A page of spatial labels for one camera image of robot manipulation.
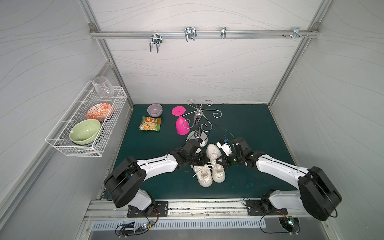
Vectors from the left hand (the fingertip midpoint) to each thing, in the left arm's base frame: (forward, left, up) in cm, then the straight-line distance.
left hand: (211, 161), depth 81 cm
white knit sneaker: (-7, +4, -2) cm, 8 cm away
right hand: (+2, -3, -2) cm, 4 cm away
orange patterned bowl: (+13, +55, +25) cm, 62 cm away
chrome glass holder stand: (+11, +5, +18) cm, 22 cm away
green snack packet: (+31, +44, -6) cm, 54 cm away
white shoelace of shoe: (-4, +7, -2) cm, 8 cm away
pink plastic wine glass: (+17, +17, +10) cm, 26 cm away
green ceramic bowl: (0, +56, +26) cm, 62 cm away
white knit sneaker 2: (-6, -4, 0) cm, 7 cm away
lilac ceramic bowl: (+41, +41, -3) cm, 58 cm away
